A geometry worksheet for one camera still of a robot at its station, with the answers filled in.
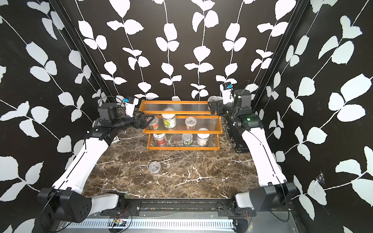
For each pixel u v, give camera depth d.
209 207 0.75
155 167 0.83
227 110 0.60
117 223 0.70
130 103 0.64
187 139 0.93
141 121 0.65
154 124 0.82
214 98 0.79
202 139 0.91
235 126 0.51
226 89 0.60
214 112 0.66
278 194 0.40
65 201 0.38
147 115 0.77
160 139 0.91
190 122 0.86
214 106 0.64
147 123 0.68
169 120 0.84
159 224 0.70
